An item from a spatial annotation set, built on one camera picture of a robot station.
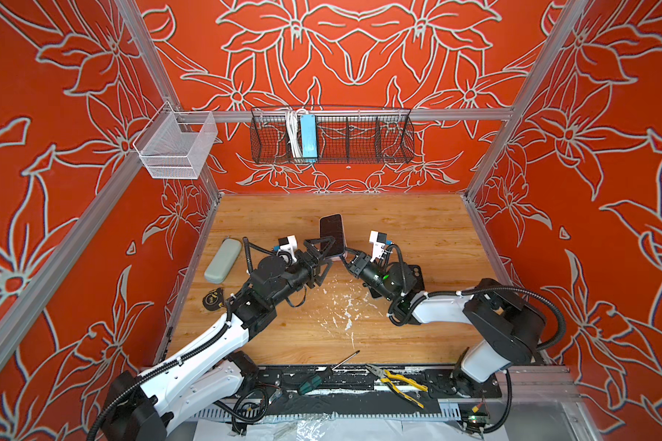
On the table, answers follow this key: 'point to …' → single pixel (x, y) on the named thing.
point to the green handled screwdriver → (317, 380)
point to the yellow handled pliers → (386, 377)
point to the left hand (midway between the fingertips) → (336, 248)
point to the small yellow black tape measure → (212, 299)
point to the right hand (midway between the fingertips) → (335, 246)
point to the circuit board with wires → (474, 421)
